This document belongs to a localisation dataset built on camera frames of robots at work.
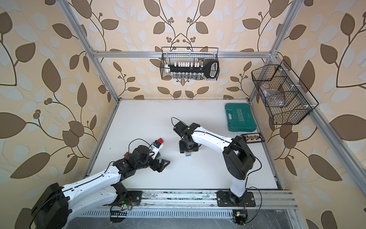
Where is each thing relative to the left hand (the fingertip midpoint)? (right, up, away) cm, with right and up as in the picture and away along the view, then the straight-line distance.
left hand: (164, 158), depth 81 cm
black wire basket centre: (0, +49, +4) cm, 49 cm away
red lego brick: (-5, +7, +16) cm, 18 cm away
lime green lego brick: (+14, 0, +8) cm, 16 cm away
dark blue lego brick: (+14, -1, +8) cm, 16 cm away
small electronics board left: (-22, -26, -8) cm, 35 cm away
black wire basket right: (+66, +32, -8) cm, 74 cm away
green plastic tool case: (+52, +23, +21) cm, 61 cm away
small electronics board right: (+40, -27, -9) cm, 49 cm away
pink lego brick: (+14, +4, -3) cm, 14 cm away
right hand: (+13, +3, +5) cm, 14 cm away
